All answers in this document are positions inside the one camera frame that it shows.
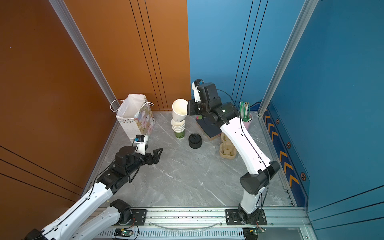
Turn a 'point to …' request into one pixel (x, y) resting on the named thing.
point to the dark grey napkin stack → (211, 130)
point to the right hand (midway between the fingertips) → (186, 104)
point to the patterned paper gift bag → (135, 114)
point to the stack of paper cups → (179, 128)
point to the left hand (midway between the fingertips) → (155, 146)
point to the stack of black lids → (195, 141)
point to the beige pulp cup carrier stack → (227, 150)
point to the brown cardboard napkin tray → (211, 138)
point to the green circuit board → (123, 232)
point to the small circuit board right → (251, 233)
